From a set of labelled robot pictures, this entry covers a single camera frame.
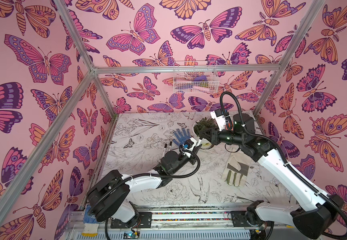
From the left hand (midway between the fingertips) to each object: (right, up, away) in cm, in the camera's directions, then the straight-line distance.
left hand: (201, 142), depth 72 cm
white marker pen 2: (-16, -5, +28) cm, 33 cm away
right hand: (-1, +6, -5) cm, 8 cm away
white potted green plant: (+3, +9, +18) cm, 20 cm away
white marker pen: (-20, -8, +27) cm, 35 cm away
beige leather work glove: (+24, -19, +17) cm, 35 cm away
